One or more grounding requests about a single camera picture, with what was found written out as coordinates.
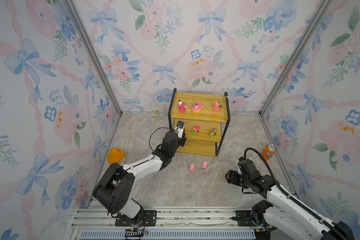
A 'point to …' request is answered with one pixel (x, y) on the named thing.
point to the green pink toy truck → (195, 130)
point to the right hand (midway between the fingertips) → (229, 176)
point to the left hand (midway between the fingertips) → (182, 127)
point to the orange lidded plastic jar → (115, 155)
